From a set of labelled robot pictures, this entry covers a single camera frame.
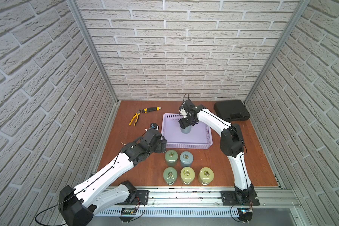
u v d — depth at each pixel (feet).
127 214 2.36
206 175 2.41
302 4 2.25
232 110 3.50
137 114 3.59
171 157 2.61
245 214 2.30
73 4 2.25
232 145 1.90
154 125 2.21
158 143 2.23
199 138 3.12
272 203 4.99
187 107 2.61
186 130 3.27
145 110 3.68
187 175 2.42
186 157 2.60
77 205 1.23
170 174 2.39
